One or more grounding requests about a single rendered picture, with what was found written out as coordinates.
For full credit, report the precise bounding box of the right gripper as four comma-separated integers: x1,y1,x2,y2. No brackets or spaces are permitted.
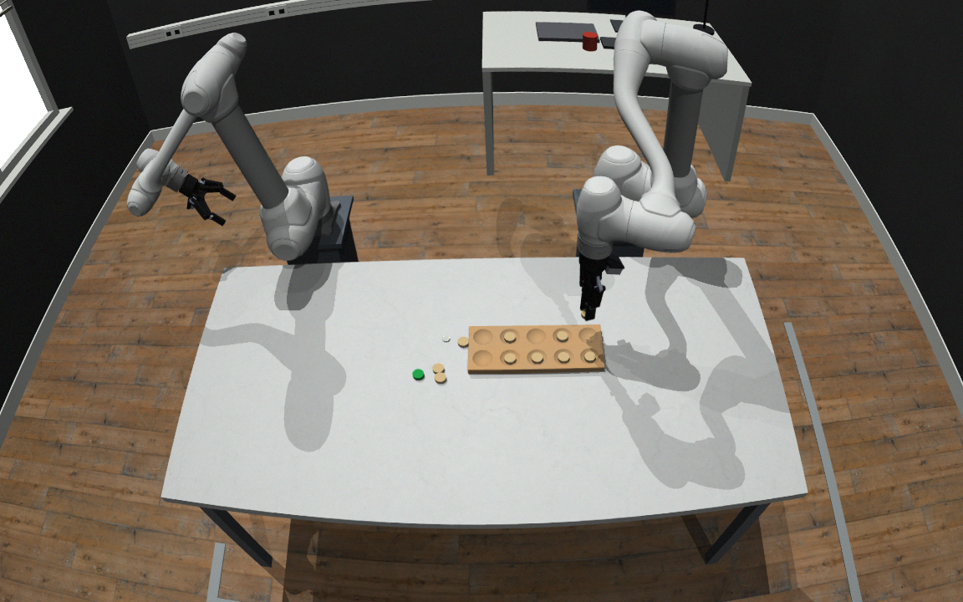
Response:
179,174,236,226

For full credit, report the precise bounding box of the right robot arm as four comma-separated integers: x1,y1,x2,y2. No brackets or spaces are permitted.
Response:
127,33,341,261

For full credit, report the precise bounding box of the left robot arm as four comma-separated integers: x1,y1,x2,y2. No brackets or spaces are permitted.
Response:
576,11,728,275

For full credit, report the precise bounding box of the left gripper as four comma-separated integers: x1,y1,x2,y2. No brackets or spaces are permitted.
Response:
579,252,609,321

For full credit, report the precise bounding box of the wooden counting tray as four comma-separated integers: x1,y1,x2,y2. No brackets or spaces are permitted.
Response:
468,324,605,374

